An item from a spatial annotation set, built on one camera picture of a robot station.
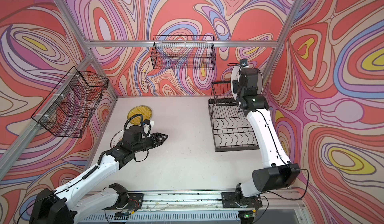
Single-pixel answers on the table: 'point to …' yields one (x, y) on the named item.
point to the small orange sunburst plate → (117, 138)
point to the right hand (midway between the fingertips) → (245, 81)
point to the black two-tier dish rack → (232, 130)
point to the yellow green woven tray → (145, 110)
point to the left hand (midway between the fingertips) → (168, 138)
